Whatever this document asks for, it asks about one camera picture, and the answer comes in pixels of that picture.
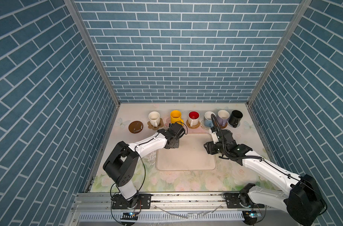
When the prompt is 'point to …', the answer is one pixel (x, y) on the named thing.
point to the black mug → (235, 118)
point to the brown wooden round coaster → (221, 126)
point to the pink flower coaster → (167, 122)
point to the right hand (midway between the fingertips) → (209, 144)
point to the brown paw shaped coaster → (161, 124)
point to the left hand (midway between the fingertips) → (176, 144)
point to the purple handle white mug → (223, 116)
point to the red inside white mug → (193, 117)
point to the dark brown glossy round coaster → (135, 127)
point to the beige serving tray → (191, 155)
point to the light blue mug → (208, 119)
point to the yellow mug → (175, 116)
